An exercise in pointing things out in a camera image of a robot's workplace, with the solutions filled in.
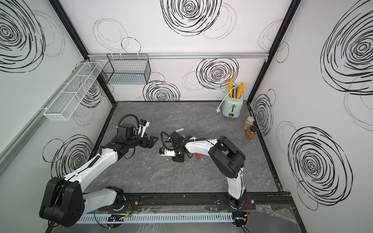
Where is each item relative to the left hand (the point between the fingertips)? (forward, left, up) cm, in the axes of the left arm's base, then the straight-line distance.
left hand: (151, 135), depth 85 cm
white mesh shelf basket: (+4, +41, +20) cm, 46 cm away
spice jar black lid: (+7, -63, -4) cm, 63 cm away
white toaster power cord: (+31, -45, -9) cm, 55 cm away
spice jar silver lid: (+14, -62, -3) cm, 64 cm away
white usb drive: (+13, -16, -12) cm, 24 cm away
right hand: (-7, -14, -13) cm, 20 cm away
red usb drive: (-6, -28, -11) cm, 31 cm away
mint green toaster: (+25, -52, +2) cm, 58 cm away
